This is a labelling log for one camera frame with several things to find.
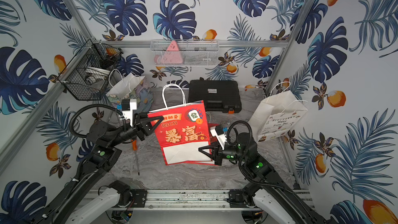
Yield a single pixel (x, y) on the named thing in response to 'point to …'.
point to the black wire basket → (85, 77)
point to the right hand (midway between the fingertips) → (200, 148)
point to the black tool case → (222, 96)
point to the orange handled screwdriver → (135, 148)
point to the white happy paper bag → (275, 116)
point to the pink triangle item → (172, 55)
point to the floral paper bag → (122, 87)
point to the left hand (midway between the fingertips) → (161, 115)
